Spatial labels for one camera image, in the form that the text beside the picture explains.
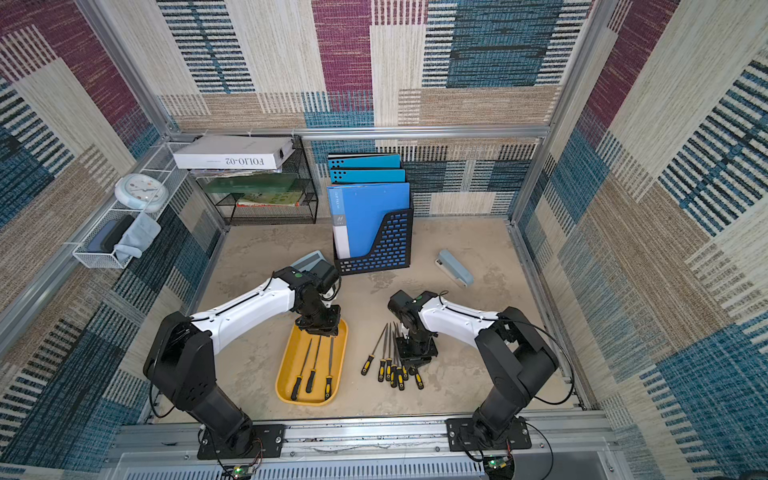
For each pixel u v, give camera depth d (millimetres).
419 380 818
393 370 831
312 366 851
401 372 832
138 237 685
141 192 747
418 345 733
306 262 1047
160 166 849
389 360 854
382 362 852
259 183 1003
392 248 970
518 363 451
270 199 992
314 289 666
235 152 780
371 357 869
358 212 896
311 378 827
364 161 1019
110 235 650
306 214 1218
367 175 935
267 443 727
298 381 824
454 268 998
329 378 831
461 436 729
